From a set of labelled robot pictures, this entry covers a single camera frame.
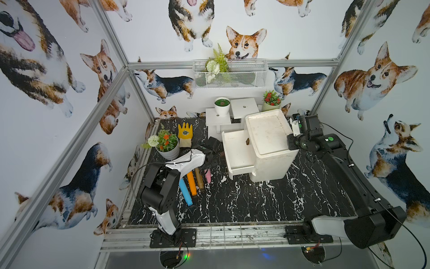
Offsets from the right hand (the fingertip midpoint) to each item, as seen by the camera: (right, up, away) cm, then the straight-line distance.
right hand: (290, 138), depth 78 cm
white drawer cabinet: (-10, +3, +4) cm, 11 cm away
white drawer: (-22, -11, +17) cm, 30 cm away
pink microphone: (-39, -21, +14) cm, 47 cm away
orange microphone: (-48, -24, +12) cm, 55 cm away
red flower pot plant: (-4, +20, +17) cm, 27 cm away
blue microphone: (-51, -27, +8) cm, 58 cm away
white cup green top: (-32, +18, +18) cm, 41 cm away
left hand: (-37, -13, +16) cm, 42 cm away
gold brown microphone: (-44, -22, +12) cm, 51 cm away
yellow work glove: (-56, +1, +32) cm, 65 cm away
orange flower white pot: (-62, -4, +12) cm, 63 cm away
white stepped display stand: (-36, +8, +22) cm, 43 cm away
